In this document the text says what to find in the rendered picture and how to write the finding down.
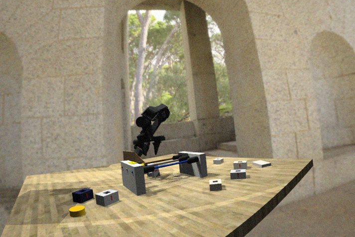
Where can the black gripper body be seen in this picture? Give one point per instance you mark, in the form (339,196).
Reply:
(153,138)

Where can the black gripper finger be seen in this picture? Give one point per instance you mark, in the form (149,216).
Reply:
(144,148)
(156,147)

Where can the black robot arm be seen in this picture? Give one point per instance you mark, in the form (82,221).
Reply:
(157,114)

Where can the yellow short cylinder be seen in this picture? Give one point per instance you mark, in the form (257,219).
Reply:
(77,211)

